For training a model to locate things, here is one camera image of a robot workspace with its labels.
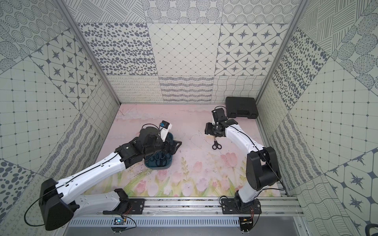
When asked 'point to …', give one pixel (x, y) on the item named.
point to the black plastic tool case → (236, 106)
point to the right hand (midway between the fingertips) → (209, 132)
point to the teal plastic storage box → (151, 165)
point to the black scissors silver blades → (157, 157)
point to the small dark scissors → (216, 145)
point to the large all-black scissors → (161, 158)
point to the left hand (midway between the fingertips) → (175, 136)
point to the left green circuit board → (118, 221)
